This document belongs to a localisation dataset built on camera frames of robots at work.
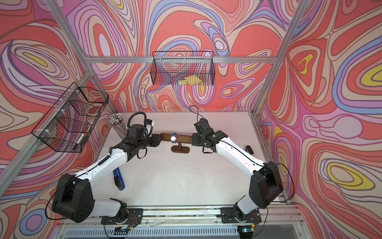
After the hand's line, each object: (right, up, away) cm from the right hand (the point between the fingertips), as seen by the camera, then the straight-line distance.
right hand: (197, 143), depth 84 cm
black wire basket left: (-69, +11, -5) cm, 70 cm away
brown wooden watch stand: (-10, +2, +1) cm, 10 cm away
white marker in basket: (-59, +4, -10) cm, 60 cm away
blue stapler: (-43, -20, -4) cm, 48 cm away
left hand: (-20, +4, +1) cm, 21 cm away
